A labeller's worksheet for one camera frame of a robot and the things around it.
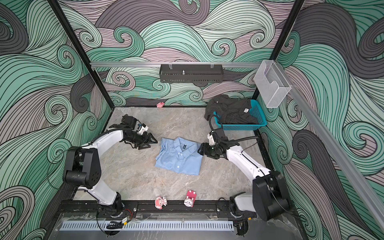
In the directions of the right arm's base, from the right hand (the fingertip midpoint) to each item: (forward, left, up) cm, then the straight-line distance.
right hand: (202, 152), depth 85 cm
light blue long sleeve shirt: (+1, +14, -5) cm, 14 cm away
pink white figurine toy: (-25, +22, -5) cm, 34 cm away
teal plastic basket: (+37, -43, -1) cm, 57 cm away
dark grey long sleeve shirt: (+36, -23, -4) cm, 43 cm away
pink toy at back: (+45, +32, -5) cm, 55 cm away
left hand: (+5, +28, +2) cm, 29 cm away
